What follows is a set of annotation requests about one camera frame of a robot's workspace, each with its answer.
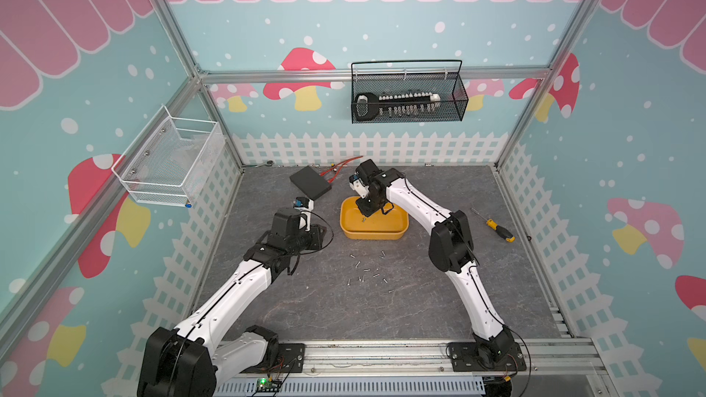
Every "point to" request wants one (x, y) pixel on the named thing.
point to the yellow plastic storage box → (356, 225)
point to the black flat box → (311, 182)
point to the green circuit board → (265, 384)
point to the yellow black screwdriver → (502, 232)
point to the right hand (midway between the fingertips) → (366, 206)
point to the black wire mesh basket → (385, 91)
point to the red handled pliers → (337, 167)
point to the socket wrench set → (369, 106)
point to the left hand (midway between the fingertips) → (322, 233)
